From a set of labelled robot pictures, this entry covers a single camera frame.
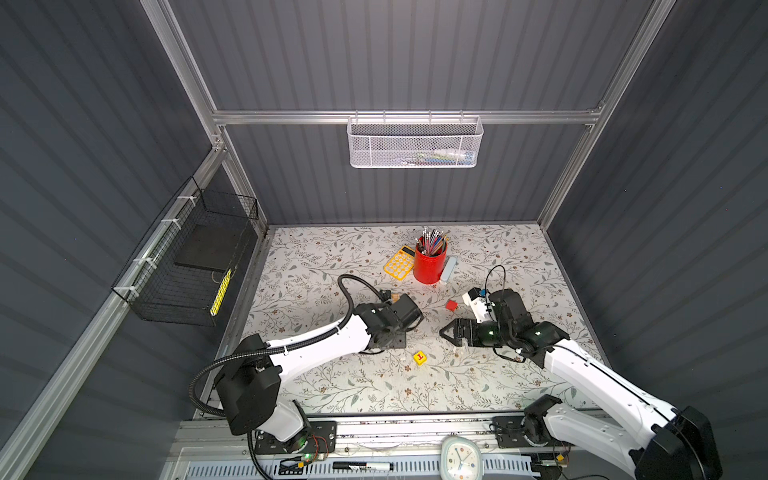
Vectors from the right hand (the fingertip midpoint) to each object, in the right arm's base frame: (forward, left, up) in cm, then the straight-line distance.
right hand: (455, 335), depth 79 cm
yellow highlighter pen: (0, +56, +18) cm, 59 cm away
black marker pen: (-28, +23, -9) cm, 37 cm away
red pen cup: (+29, +4, -1) cm, 29 cm away
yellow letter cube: (-3, +9, -9) cm, 13 cm away
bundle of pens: (+32, +4, +1) cm, 32 cm away
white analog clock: (-27, +1, -8) cm, 28 cm away
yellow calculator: (+32, +14, -10) cm, 36 cm away
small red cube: (+15, -2, -10) cm, 18 cm away
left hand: (+1, +16, -3) cm, 16 cm away
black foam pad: (+15, +62, +21) cm, 67 cm away
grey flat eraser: (+29, -3, -9) cm, 30 cm away
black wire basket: (+10, +67, +18) cm, 70 cm away
